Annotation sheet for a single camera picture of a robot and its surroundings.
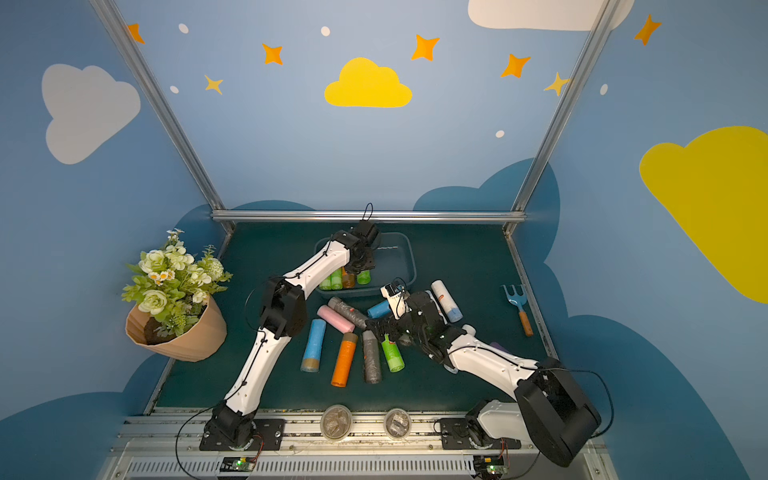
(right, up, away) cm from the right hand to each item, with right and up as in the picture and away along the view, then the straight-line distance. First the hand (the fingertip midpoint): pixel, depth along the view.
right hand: (384, 310), depth 84 cm
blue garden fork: (+46, +1, +15) cm, 48 cm away
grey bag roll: (-3, -14, +2) cm, 15 cm away
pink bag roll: (-15, -4, +8) cm, 18 cm away
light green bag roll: (-17, +7, +17) cm, 25 cm away
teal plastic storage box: (+4, +15, +28) cm, 32 cm away
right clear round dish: (+3, -25, -12) cm, 28 cm away
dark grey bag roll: (-11, -2, +9) cm, 15 cm away
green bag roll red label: (-7, +8, +17) cm, 20 cm away
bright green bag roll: (+3, -13, +2) cm, 14 cm away
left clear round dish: (-12, -25, -12) cm, 30 cm away
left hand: (-5, +13, +20) cm, 24 cm away
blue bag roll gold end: (-21, -14, +1) cm, 25 cm away
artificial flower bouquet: (-52, +8, -13) cm, 54 cm away
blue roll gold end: (-2, -2, +10) cm, 11 cm away
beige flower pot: (-48, -7, -10) cm, 49 cm away
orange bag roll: (-11, -15, +1) cm, 19 cm away
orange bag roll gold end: (-13, +7, +17) cm, 23 cm away
